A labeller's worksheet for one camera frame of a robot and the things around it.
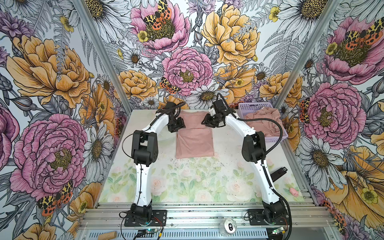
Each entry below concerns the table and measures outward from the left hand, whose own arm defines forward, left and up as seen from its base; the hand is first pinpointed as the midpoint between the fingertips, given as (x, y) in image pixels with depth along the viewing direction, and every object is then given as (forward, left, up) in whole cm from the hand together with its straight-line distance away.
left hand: (181, 131), depth 101 cm
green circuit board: (-55, +14, -7) cm, 57 cm away
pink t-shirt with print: (-4, -9, -5) cm, 11 cm away
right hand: (+3, -15, +1) cm, 15 cm away
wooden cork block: (-56, +31, -4) cm, 64 cm away
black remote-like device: (-29, -56, -4) cm, 63 cm away
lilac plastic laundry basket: (-6, -61, -1) cm, 62 cm away
